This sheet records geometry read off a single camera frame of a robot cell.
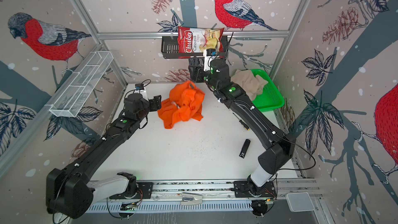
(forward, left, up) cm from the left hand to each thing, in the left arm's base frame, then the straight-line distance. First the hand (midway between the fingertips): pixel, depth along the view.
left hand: (154, 96), depth 79 cm
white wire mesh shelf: (+6, +37, +4) cm, 38 cm away
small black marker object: (-20, -49, -22) cm, 57 cm away
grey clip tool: (-42, -20, -24) cm, 52 cm away
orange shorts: (-4, -16, -1) cm, 17 cm away
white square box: (-44, -70, -24) cm, 86 cm away
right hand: (+4, -20, +14) cm, 25 cm away
